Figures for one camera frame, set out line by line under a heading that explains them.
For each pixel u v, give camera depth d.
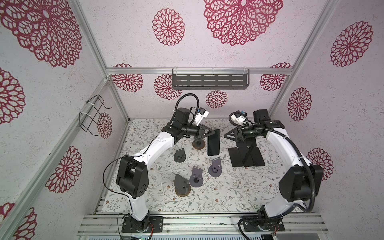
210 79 0.94
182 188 0.79
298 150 0.49
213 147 0.77
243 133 0.71
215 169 0.88
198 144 1.04
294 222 0.76
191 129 0.70
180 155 0.94
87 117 0.75
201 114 0.71
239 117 0.72
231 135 0.77
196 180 0.87
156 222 0.75
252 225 0.73
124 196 0.51
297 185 0.45
